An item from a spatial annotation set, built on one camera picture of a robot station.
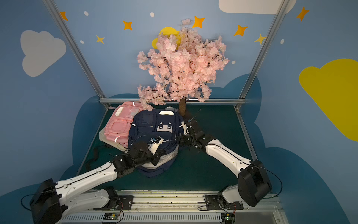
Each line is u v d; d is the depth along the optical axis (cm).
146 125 97
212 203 75
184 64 64
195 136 64
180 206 73
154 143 66
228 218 73
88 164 88
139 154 59
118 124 100
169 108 112
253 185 42
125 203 74
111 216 72
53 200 39
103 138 96
